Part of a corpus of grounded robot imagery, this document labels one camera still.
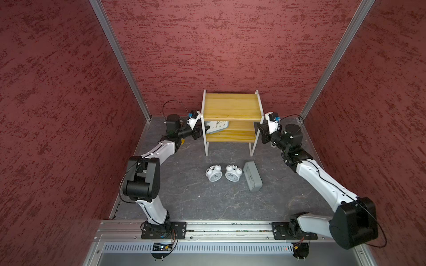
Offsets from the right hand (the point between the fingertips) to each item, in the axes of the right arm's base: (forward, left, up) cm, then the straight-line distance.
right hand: (257, 126), depth 79 cm
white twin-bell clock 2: (-15, +12, -20) cm, 28 cm away
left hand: (+6, +26, -6) cm, 27 cm away
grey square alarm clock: (+7, +21, -7) cm, 23 cm away
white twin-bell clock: (-15, +22, -19) cm, 33 cm away
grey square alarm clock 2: (-18, +2, -19) cm, 26 cm away
